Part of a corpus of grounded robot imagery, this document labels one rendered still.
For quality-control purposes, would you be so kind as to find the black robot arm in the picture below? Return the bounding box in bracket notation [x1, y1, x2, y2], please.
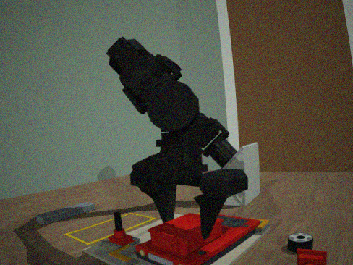
[106, 37, 237, 192]

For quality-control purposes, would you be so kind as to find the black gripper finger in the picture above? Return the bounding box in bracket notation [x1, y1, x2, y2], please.
[140, 184, 177, 223]
[193, 194, 227, 239]

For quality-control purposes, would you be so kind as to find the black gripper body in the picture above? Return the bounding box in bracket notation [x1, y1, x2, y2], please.
[156, 130, 248, 198]

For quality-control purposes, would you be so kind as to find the black toy wheel with grey hub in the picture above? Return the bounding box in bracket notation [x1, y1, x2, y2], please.
[287, 232, 313, 253]

